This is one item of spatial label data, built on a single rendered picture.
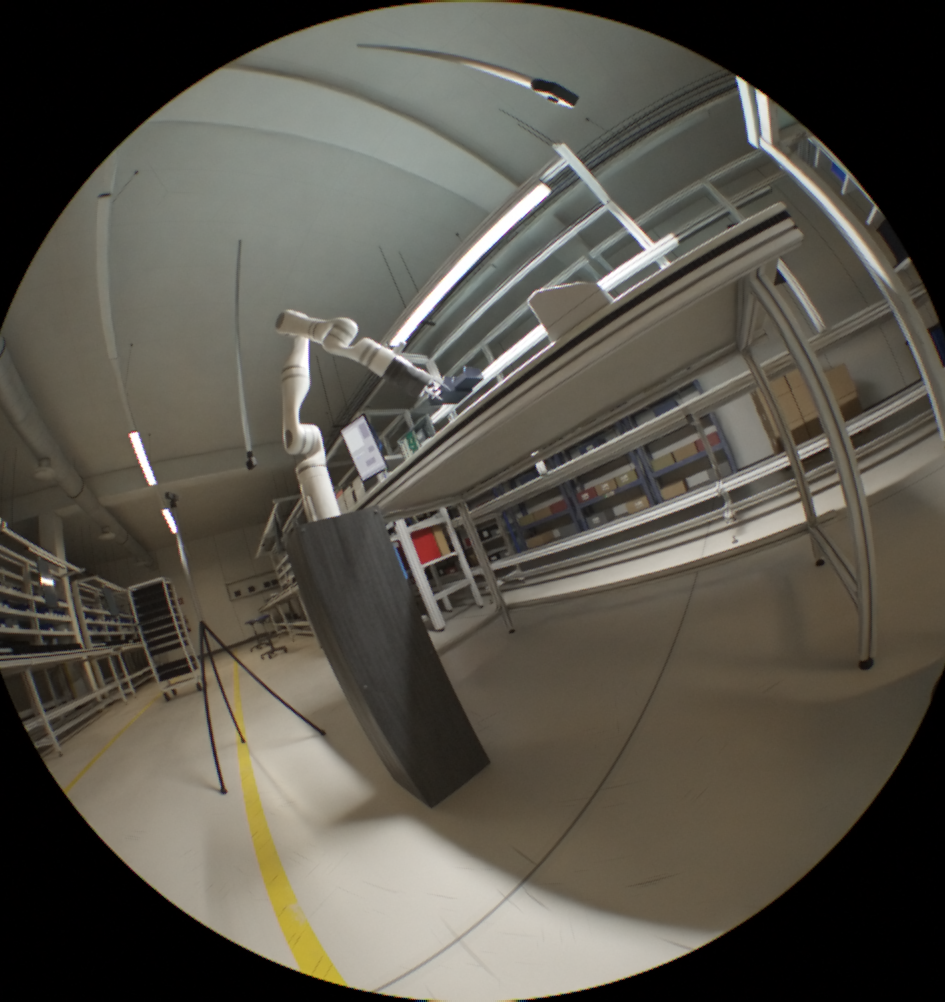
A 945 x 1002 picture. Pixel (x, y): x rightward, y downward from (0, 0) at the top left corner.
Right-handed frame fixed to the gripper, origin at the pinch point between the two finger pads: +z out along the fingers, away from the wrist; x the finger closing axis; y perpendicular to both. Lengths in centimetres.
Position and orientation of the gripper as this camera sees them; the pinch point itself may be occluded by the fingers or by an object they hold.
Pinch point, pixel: (446, 394)
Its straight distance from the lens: 97.0
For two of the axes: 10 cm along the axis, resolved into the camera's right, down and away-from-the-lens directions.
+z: 8.1, 4.8, 3.4
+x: 5.2, -3.0, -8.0
